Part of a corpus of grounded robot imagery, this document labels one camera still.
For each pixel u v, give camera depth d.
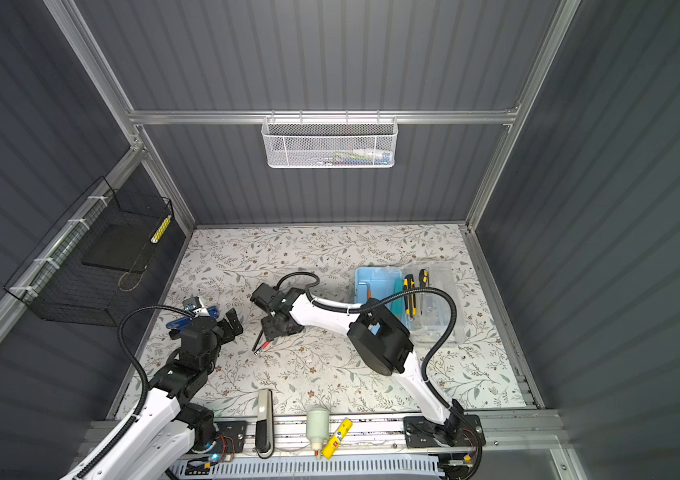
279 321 0.66
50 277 0.63
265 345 0.89
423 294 0.50
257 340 0.90
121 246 0.74
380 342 0.55
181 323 0.91
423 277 0.89
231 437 0.72
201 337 0.61
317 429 0.69
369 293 1.01
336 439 0.71
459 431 0.66
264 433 0.70
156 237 0.80
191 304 0.69
